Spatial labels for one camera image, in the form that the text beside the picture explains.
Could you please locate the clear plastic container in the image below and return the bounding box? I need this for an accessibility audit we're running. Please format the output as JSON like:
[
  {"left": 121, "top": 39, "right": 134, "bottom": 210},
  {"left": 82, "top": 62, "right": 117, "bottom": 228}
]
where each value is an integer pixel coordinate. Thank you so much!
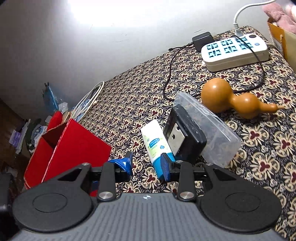
[{"left": 174, "top": 92, "right": 241, "bottom": 168}]

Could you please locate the pile of clothes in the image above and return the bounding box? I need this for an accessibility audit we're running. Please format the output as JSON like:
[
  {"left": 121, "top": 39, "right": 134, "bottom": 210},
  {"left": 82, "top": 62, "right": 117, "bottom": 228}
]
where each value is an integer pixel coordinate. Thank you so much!
[{"left": 9, "top": 118, "right": 47, "bottom": 156}]

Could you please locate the pink plush fabric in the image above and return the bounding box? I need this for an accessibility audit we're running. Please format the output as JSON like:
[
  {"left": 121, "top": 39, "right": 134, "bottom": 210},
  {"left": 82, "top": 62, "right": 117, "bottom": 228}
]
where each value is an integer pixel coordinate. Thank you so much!
[{"left": 262, "top": 2, "right": 295, "bottom": 34}]

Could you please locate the floral patterned tablecloth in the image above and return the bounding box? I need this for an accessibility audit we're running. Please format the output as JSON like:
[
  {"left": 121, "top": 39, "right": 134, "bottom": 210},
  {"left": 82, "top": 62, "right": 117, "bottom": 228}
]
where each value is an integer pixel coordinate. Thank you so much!
[{"left": 81, "top": 47, "right": 295, "bottom": 240}]

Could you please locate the blue plastic bag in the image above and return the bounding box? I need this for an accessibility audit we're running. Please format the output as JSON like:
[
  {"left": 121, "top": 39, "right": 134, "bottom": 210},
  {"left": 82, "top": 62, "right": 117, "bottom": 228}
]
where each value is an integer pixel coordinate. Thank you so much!
[{"left": 42, "top": 82, "right": 59, "bottom": 113}]

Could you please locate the white power cord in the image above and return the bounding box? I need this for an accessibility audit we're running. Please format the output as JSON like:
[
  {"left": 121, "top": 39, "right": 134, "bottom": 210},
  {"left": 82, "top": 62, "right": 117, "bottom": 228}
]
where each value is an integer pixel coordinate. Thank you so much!
[{"left": 233, "top": 0, "right": 278, "bottom": 38}]

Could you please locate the black box with white label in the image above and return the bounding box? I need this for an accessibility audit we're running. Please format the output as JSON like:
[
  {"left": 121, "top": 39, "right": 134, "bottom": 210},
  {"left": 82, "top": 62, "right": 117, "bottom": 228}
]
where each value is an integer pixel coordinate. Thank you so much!
[{"left": 163, "top": 104, "right": 207, "bottom": 165}]

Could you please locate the coiled white cable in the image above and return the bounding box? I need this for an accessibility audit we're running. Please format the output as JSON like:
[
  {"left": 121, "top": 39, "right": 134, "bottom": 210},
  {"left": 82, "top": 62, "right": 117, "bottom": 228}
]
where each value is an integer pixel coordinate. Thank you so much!
[{"left": 71, "top": 81, "right": 105, "bottom": 123}]

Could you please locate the black power adapter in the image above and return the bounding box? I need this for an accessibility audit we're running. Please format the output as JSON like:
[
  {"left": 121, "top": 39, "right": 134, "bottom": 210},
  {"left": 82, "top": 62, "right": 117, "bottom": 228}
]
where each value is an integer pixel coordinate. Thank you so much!
[{"left": 192, "top": 32, "right": 214, "bottom": 52}]

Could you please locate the black cable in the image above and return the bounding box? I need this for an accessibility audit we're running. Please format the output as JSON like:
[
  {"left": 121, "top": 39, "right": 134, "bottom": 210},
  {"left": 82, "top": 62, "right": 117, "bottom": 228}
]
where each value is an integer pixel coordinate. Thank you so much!
[{"left": 162, "top": 34, "right": 265, "bottom": 102}]

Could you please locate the white blue-capped cream tube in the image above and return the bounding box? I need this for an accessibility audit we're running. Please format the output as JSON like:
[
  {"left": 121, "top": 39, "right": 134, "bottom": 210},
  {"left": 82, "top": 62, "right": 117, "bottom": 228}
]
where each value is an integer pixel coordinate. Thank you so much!
[{"left": 140, "top": 120, "right": 175, "bottom": 180}]

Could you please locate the white power strip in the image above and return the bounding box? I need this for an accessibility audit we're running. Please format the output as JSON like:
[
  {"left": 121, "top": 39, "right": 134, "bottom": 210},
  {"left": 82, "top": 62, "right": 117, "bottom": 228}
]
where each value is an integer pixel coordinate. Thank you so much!
[{"left": 201, "top": 33, "right": 269, "bottom": 72}]

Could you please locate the brown gourd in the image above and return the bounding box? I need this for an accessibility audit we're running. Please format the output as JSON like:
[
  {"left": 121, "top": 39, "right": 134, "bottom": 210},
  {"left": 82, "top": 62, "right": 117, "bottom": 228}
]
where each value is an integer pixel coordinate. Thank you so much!
[{"left": 201, "top": 78, "right": 284, "bottom": 120}]

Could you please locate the tan paper bag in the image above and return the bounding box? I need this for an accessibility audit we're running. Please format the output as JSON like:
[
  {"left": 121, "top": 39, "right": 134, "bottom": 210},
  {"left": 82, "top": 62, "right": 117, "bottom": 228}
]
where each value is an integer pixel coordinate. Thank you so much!
[{"left": 267, "top": 18, "right": 296, "bottom": 72}]

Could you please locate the red brocade storage box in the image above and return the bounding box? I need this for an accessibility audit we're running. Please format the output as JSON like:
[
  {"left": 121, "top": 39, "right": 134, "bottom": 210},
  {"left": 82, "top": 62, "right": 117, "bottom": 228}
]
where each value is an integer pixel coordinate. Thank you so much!
[{"left": 23, "top": 118, "right": 111, "bottom": 189}]

